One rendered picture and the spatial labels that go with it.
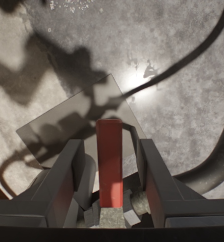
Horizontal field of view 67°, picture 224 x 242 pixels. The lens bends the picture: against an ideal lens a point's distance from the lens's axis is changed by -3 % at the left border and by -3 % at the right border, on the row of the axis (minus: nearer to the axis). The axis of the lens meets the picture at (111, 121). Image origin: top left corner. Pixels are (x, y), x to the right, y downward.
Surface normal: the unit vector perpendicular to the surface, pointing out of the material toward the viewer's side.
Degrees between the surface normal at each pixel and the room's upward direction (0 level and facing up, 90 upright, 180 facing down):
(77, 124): 0
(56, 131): 0
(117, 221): 0
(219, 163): 49
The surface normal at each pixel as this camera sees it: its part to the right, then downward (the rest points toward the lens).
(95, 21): -0.02, 0.29
